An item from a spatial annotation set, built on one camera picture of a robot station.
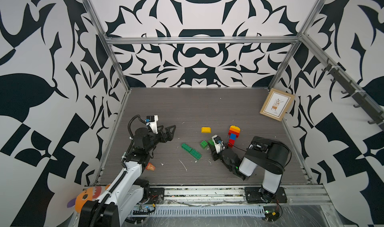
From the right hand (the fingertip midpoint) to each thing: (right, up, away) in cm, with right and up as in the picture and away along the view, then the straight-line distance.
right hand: (210, 140), depth 90 cm
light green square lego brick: (-1, +1, -9) cm, 9 cm away
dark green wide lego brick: (-9, -7, -4) cm, 12 cm away
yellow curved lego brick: (-2, +5, +6) cm, 8 cm away
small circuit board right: (+26, -29, -19) cm, 44 cm away
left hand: (-25, +11, -9) cm, 28 cm away
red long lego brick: (+16, +4, +4) cm, 17 cm away
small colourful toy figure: (-34, -12, -9) cm, 37 cm away
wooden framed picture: (+44, +22, +9) cm, 50 cm away
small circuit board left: (-34, -27, -21) cm, 48 cm away
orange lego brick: (+16, +5, +6) cm, 18 cm away
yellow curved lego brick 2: (+17, +7, +6) cm, 19 cm away
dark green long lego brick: (-14, -3, -1) cm, 15 cm away
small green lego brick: (-4, -2, -1) cm, 5 cm away
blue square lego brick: (+14, +2, +3) cm, 14 cm away
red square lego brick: (+12, -2, +2) cm, 13 cm away
